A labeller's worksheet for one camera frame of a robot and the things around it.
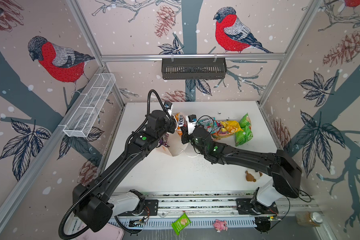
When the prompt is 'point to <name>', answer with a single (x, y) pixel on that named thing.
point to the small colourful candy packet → (180, 120)
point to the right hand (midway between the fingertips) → (179, 127)
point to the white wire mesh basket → (81, 120)
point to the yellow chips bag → (231, 126)
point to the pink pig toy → (219, 225)
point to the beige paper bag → (173, 143)
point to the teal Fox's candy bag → (210, 124)
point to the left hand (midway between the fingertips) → (172, 116)
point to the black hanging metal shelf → (194, 70)
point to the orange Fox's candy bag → (217, 135)
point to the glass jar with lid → (309, 218)
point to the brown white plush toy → (252, 175)
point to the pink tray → (112, 231)
